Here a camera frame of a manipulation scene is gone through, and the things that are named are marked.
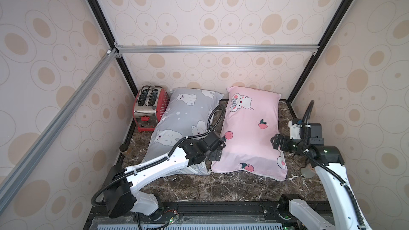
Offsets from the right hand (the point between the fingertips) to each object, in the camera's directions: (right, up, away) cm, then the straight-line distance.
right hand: (286, 141), depth 74 cm
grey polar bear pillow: (-49, +15, +18) cm, 54 cm away
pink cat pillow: (-10, +11, +24) cm, 28 cm away
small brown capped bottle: (-82, -5, +11) cm, 83 cm away
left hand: (-33, -4, +3) cm, 33 cm away
